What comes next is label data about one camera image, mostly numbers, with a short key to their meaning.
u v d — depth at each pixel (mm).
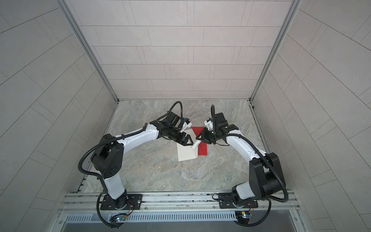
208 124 788
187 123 776
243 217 678
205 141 742
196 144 791
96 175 488
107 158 462
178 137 741
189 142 756
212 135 708
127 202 689
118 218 647
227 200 711
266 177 416
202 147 885
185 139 739
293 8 711
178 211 694
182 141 733
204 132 741
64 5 711
